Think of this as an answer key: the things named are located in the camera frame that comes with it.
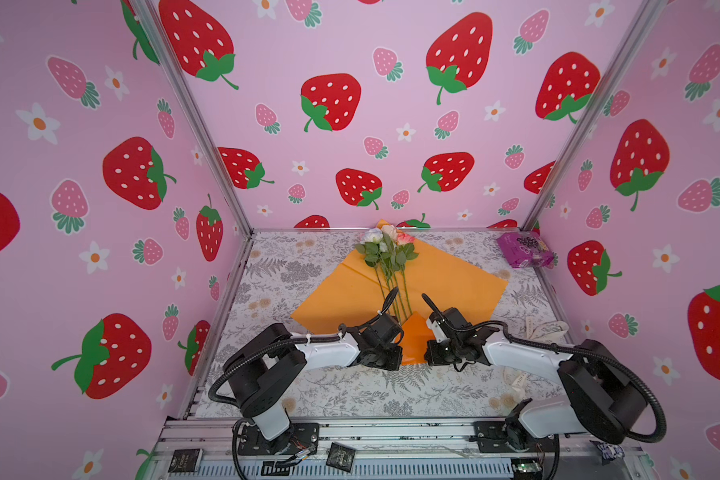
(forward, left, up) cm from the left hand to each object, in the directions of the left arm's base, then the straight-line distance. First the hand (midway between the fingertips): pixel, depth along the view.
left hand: (402, 362), depth 86 cm
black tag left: (-24, +54, 0) cm, 59 cm away
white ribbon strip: (+11, -42, 0) cm, 44 cm away
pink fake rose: (+42, -4, +2) cm, 42 cm away
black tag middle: (-23, +16, +1) cm, 28 cm away
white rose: (+41, +10, +6) cm, 42 cm away
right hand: (+2, -6, -1) cm, 7 cm away
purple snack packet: (+40, -47, +5) cm, 62 cm away
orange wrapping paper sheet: (+23, +16, -2) cm, 28 cm away
